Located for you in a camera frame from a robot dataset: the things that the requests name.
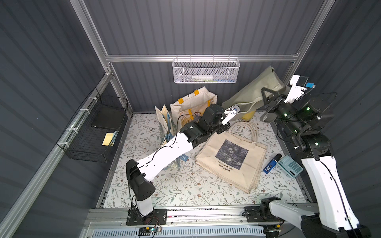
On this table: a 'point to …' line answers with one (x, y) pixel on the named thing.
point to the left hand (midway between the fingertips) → (226, 114)
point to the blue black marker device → (269, 167)
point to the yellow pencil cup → (248, 116)
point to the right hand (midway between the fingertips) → (264, 89)
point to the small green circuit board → (145, 231)
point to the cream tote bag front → (235, 158)
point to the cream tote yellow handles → (184, 110)
